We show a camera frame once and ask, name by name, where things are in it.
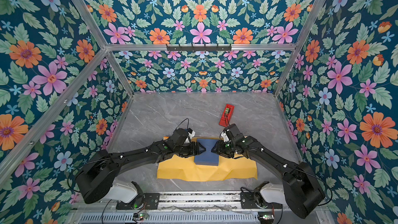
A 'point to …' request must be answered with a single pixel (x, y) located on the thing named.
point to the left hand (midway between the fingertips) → (205, 149)
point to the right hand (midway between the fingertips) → (212, 150)
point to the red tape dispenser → (226, 117)
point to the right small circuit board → (266, 215)
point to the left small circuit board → (140, 216)
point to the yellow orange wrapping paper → (175, 167)
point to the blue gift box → (207, 157)
